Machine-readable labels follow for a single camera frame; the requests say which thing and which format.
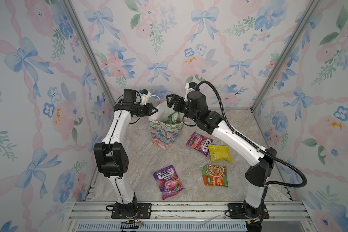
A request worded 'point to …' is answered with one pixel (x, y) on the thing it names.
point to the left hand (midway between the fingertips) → (157, 108)
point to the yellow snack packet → (218, 152)
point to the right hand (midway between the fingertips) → (172, 97)
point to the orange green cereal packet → (214, 175)
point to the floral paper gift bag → (165, 134)
